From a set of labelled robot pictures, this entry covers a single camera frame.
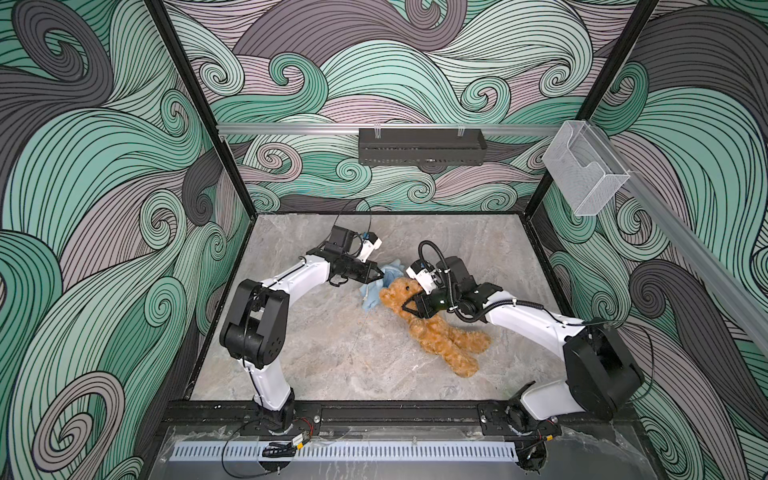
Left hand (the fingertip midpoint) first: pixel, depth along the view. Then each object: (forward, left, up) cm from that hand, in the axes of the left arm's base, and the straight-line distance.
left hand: (382, 273), depth 89 cm
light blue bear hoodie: (-5, +4, -3) cm, 7 cm away
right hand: (-9, -7, -1) cm, 12 cm away
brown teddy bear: (-20, -13, +3) cm, 24 cm away
